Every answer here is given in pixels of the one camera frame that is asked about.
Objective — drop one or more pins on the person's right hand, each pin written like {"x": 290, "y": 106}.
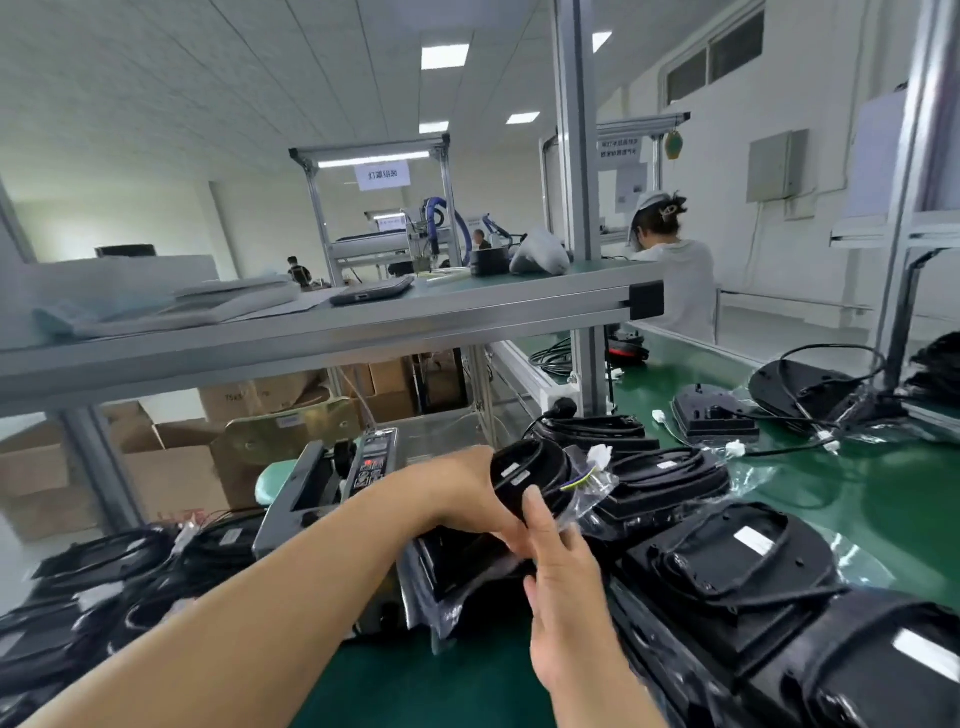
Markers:
{"x": 570, "y": 615}

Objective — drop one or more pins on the person's left hand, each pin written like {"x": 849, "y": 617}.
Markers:
{"x": 458, "y": 495}

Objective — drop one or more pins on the group of bagged black lamps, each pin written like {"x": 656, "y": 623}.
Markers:
{"x": 750, "y": 600}

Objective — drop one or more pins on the unbagged black lamps with cables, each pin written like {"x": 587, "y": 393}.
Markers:
{"x": 810, "y": 390}

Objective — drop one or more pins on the bagged black lamp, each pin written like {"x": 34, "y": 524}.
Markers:
{"x": 42, "y": 578}

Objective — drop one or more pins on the person's right forearm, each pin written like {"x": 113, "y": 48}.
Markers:
{"x": 608, "y": 705}

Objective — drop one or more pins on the person's left forearm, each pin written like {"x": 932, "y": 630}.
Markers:
{"x": 225, "y": 638}

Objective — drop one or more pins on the white power socket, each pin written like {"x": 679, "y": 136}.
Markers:
{"x": 563, "y": 407}

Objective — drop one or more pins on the grey tape dispenser machine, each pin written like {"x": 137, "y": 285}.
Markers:
{"x": 308, "y": 480}

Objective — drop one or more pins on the green round stool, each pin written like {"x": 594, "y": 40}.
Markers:
{"x": 275, "y": 480}

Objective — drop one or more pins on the black phone on shelf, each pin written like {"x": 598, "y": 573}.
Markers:
{"x": 371, "y": 294}

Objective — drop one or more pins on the grey metal shelf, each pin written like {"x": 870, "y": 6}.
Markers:
{"x": 893, "y": 230}
{"x": 300, "y": 338}

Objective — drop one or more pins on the black cup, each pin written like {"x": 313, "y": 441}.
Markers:
{"x": 491, "y": 261}

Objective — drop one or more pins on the grey barcode scanner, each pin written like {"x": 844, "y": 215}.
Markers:
{"x": 540, "y": 252}

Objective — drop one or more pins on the white flat scale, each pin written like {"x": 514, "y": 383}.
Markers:
{"x": 195, "y": 305}

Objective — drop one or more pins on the white hanging sign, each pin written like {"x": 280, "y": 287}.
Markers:
{"x": 383, "y": 176}

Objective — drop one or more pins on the ceiling light panel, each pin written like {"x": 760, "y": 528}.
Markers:
{"x": 522, "y": 117}
{"x": 444, "y": 56}

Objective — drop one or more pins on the white box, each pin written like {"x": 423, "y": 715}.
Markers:
{"x": 105, "y": 285}

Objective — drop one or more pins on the black flat tray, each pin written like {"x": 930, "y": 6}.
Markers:
{"x": 125, "y": 251}

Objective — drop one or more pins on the white handset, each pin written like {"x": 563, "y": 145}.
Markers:
{"x": 63, "y": 320}

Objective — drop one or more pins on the aluminium workstation frame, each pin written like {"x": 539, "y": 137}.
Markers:
{"x": 318, "y": 210}

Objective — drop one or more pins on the grey wall electrical box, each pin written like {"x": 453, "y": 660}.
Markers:
{"x": 777, "y": 165}

